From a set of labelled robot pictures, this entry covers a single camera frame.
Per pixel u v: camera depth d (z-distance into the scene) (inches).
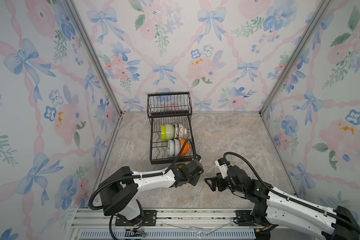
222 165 27.3
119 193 16.8
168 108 46.4
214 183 27.1
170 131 37.4
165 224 28.8
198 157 29.8
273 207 20.7
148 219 29.3
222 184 26.8
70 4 26.8
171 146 34.9
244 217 28.9
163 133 37.4
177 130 37.4
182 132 38.2
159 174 20.7
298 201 19.2
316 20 28.4
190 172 25.3
